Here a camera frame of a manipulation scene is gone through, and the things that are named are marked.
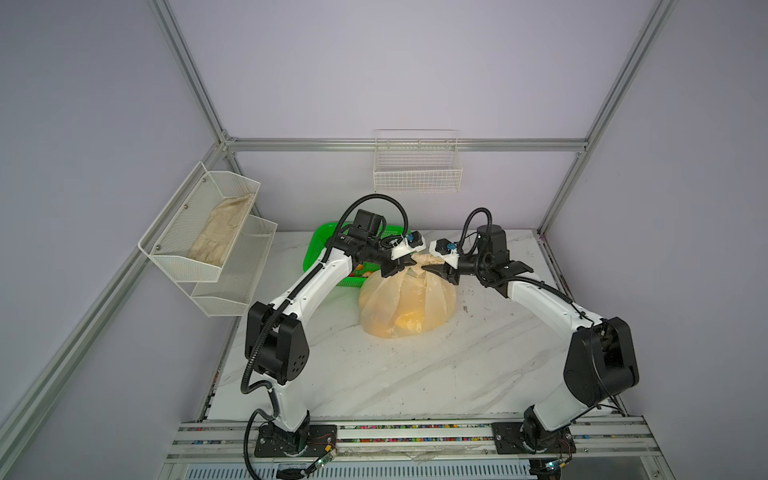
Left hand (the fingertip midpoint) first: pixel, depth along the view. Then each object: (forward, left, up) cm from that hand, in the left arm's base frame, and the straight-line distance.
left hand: (410, 259), depth 82 cm
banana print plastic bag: (-7, -2, -11) cm, 14 cm away
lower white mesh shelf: (+2, +51, -9) cm, 52 cm away
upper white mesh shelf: (0, +58, +7) cm, 58 cm away
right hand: (0, -4, +1) cm, 4 cm away
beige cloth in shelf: (0, +52, +6) cm, 52 cm away
